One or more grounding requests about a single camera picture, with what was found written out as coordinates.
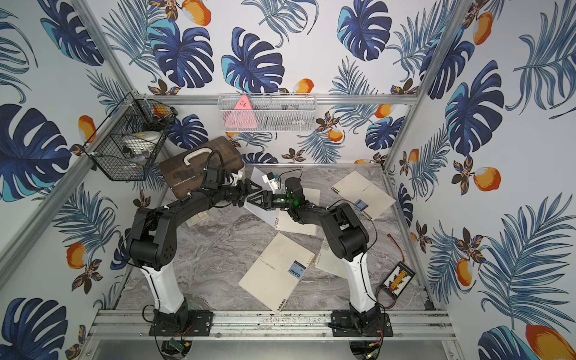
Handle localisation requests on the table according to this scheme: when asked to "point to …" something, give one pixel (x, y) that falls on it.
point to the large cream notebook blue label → (274, 273)
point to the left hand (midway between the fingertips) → (257, 188)
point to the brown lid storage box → (184, 172)
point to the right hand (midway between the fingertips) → (250, 202)
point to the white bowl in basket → (141, 145)
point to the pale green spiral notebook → (328, 261)
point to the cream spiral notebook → (280, 218)
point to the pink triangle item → (241, 117)
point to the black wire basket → (134, 113)
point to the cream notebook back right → (367, 196)
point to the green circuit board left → (176, 344)
